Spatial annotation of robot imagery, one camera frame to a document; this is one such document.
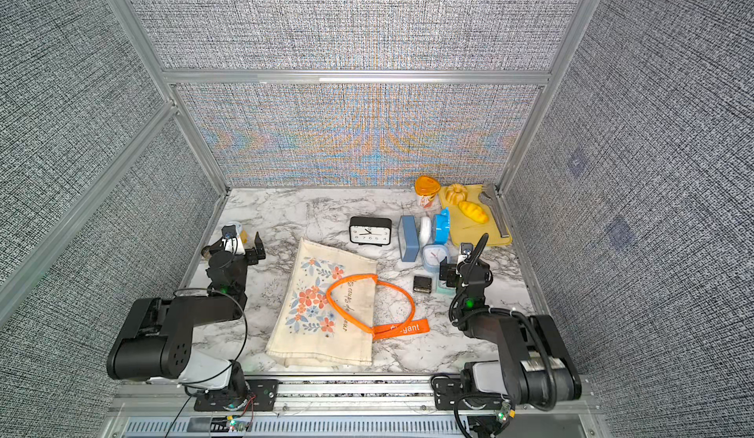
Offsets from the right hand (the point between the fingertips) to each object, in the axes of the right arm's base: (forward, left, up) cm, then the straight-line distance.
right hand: (464, 251), depth 90 cm
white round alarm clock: (+10, +11, -2) cm, 14 cm away
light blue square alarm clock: (+3, +8, -7) cm, 12 cm away
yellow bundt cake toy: (+30, -4, -6) cm, 31 cm away
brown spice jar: (+3, +84, -6) cm, 84 cm away
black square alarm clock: (+10, +29, -3) cm, 31 cm away
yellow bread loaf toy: (+21, -9, -7) cm, 24 cm away
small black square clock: (-7, +12, -9) cm, 17 cm away
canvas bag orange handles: (-19, +40, +2) cm, 44 cm away
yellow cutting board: (+14, -6, -9) cm, 18 cm away
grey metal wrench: (+26, -18, -8) cm, 33 cm away
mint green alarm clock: (-9, +7, -7) cm, 13 cm away
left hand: (+4, +67, +5) cm, 67 cm away
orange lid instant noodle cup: (+27, +9, -1) cm, 28 cm away
